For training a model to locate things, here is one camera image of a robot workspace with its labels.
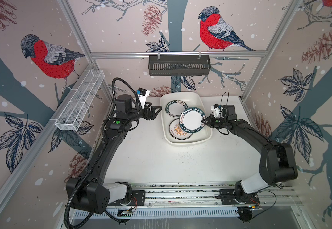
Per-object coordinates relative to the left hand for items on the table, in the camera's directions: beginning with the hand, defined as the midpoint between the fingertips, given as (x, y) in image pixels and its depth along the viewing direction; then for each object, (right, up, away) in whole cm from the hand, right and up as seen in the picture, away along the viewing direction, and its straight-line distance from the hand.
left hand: (155, 105), depth 71 cm
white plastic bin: (+26, +7, +46) cm, 53 cm away
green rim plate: (+21, -9, +19) cm, 30 cm away
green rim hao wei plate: (+12, -1, +43) cm, 44 cm away
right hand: (+28, -10, +17) cm, 34 cm away
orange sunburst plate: (+12, -18, +26) cm, 34 cm away
